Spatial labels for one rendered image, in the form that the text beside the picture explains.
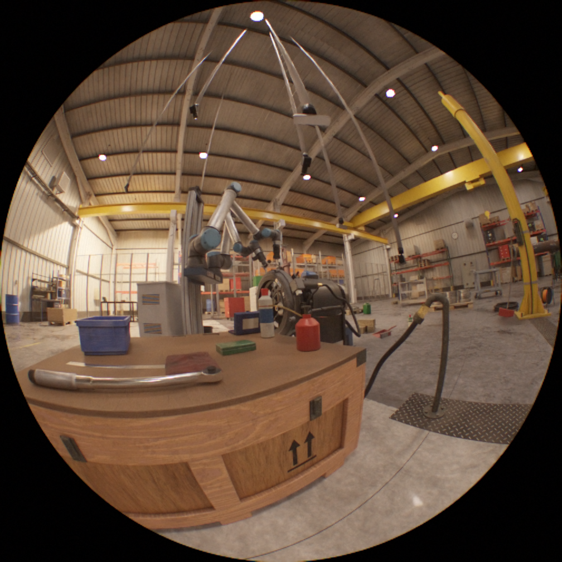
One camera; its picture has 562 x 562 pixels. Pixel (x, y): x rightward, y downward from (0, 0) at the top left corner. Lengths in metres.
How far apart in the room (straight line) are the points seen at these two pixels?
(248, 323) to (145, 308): 1.03
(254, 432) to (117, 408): 0.25
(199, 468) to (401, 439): 0.76
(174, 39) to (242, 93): 3.66
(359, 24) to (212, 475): 8.74
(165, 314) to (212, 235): 0.75
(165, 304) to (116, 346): 0.94
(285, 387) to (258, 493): 0.36
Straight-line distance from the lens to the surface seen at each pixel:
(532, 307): 3.46
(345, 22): 8.26
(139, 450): 0.40
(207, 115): 8.81
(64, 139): 10.86
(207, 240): 1.32
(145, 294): 1.72
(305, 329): 0.57
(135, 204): 10.64
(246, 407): 0.36
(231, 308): 7.20
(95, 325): 0.71
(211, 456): 0.41
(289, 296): 1.68
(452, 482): 0.81
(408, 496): 0.75
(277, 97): 8.52
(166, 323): 1.59
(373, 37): 8.63
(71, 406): 0.40
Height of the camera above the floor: 0.63
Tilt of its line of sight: 6 degrees up
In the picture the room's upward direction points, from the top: 4 degrees counter-clockwise
